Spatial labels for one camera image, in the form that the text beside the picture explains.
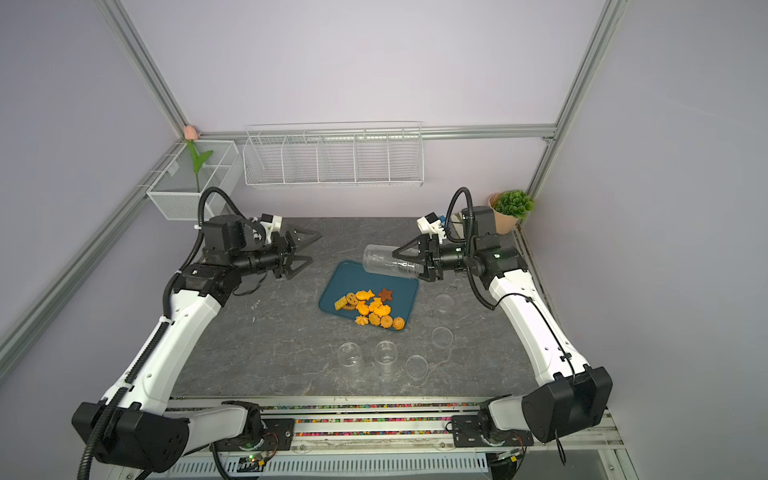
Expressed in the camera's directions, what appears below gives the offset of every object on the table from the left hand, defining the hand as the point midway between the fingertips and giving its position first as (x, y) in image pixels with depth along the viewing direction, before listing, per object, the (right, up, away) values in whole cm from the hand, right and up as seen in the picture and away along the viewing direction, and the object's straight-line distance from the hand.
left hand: (318, 249), depth 68 cm
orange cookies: (+14, -16, +29) cm, 36 cm away
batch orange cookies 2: (+13, -21, +25) cm, 35 cm away
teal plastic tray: (-2, -10, +38) cm, 39 cm away
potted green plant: (+59, +15, +38) cm, 72 cm away
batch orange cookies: (+4, -17, +28) cm, 33 cm away
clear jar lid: (+34, -18, +29) cm, 48 cm away
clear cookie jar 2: (+15, -33, +15) cm, 39 cm away
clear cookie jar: (+5, -31, +16) cm, 35 cm away
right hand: (+18, -3, -3) cm, 19 cm away
